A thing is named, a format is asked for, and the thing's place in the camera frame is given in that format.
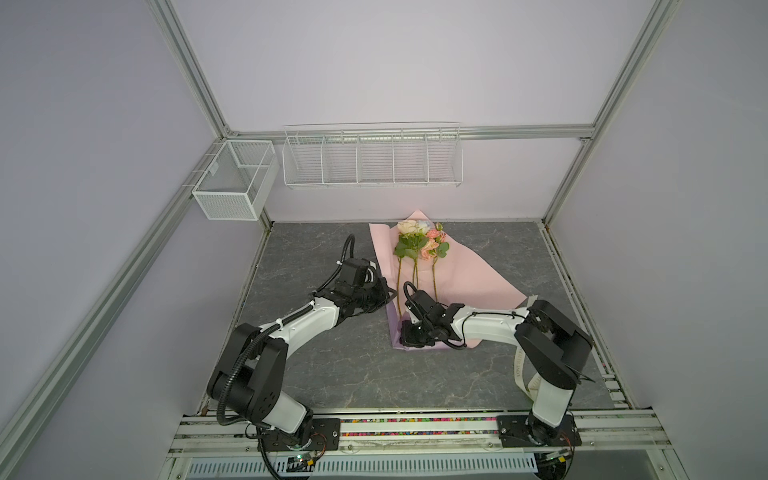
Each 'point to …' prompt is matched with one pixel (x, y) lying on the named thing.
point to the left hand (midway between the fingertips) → (400, 296)
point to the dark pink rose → (407, 246)
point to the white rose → (424, 225)
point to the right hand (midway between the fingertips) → (399, 343)
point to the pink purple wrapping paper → (459, 275)
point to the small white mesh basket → (237, 180)
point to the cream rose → (410, 227)
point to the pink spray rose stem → (435, 247)
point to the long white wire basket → (373, 155)
